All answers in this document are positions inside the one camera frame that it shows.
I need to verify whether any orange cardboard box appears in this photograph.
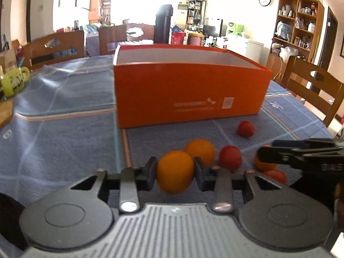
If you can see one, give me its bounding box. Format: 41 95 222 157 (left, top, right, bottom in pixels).
113 44 274 129

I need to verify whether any black monitor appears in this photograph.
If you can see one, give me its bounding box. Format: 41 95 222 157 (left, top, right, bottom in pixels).
203 18 223 37

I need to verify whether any orange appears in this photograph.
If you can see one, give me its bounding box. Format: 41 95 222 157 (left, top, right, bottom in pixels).
184 139 216 167
157 150 195 194
254 145 278 172

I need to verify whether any black thermos bottle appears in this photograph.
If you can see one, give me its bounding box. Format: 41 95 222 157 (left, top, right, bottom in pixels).
154 4 174 45

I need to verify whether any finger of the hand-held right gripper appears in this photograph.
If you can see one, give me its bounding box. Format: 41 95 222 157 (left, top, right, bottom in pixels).
272 138 344 151
257 146 304 165

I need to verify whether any wooden shelf cabinet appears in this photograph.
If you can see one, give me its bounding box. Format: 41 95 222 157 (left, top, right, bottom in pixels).
271 0 325 62

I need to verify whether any bookshelf with books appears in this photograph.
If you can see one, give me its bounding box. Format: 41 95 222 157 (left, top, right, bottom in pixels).
100 0 111 23
187 0 207 31

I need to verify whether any wooden board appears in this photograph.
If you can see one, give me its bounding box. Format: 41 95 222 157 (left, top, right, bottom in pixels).
0 97 14 128

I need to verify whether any green storage box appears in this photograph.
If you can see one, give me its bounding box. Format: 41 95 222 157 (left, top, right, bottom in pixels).
226 23 244 36

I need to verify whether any blue patterned tablecloth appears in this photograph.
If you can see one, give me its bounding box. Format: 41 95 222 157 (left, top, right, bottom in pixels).
0 55 334 258

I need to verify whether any purple floral cloth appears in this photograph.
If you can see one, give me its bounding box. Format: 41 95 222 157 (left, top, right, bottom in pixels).
85 31 100 57

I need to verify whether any wooden chair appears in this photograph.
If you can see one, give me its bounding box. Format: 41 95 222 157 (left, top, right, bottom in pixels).
98 23 156 55
21 30 86 70
279 55 344 128

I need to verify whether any canister with orange lid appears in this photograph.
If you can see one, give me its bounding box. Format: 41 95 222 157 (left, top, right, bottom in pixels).
188 33 203 46

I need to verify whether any red tomato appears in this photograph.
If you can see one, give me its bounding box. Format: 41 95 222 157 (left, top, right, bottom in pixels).
237 121 255 138
262 170 288 186
218 145 243 172

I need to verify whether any green panda mug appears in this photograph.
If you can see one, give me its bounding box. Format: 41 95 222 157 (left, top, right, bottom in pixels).
0 67 31 98

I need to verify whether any white cabinet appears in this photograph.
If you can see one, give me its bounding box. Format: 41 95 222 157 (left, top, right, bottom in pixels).
227 36 265 65

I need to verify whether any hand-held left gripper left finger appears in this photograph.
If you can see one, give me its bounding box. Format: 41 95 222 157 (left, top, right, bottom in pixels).
70 156 159 213

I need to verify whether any white standing air conditioner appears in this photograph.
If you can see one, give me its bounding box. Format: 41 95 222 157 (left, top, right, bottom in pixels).
176 4 189 29

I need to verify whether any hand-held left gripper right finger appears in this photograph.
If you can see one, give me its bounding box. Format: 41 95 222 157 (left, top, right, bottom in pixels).
193 156 289 213

